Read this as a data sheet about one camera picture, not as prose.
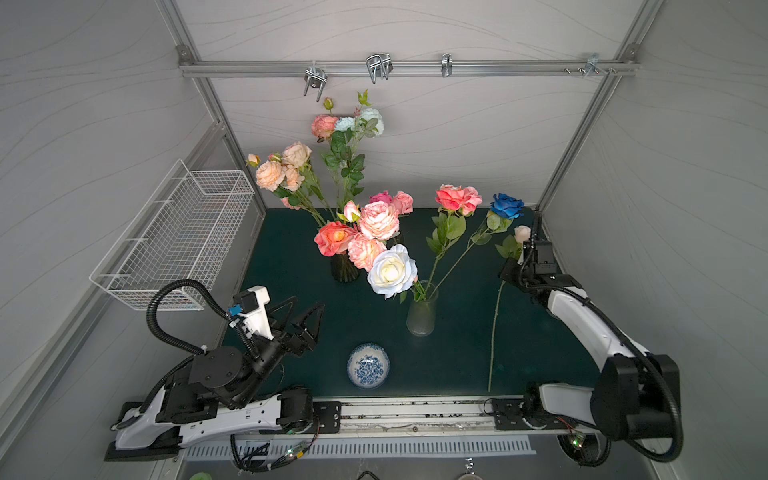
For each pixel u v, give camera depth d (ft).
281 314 1.89
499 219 2.10
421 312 2.73
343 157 2.57
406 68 2.59
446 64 2.57
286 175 2.27
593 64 2.51
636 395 1.33
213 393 1.27
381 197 2.13
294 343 1.67
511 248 2.89
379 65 2.51
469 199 2.02
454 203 2.02
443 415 2.46
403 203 2.21
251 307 1.59
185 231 2.36
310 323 1.71
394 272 1.61
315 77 2.62
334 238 1.94
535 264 2.16
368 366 2.65
